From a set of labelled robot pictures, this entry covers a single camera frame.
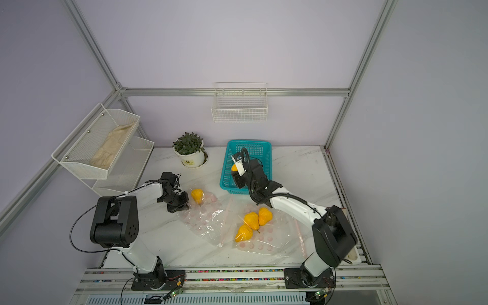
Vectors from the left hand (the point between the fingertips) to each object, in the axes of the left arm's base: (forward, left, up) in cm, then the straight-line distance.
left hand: (188, 209), depth 93 cm
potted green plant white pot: (+25, 0, +18) cm, 31 cm away
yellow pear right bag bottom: (-14, -29, +5) cm, 32 cm away
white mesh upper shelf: (+10, +32, +32) cm, 47 cm away
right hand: (+10, -27, +19) cm, 35 cm away
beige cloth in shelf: (+9, +29, +30) cm, 42 cm away
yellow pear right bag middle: (-8, -32, +4) cm, 33 cm away
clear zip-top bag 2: (-13, -34, 0) cm, 36 cm away
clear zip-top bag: (-9, -16, +8) cm, 20 cm away
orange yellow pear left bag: (+5, -5, +5) cm, 9 cm away
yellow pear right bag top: (-6, -38, +5) cm, 39 cm away
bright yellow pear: (+3, -25, +29) cm, 38 cm away
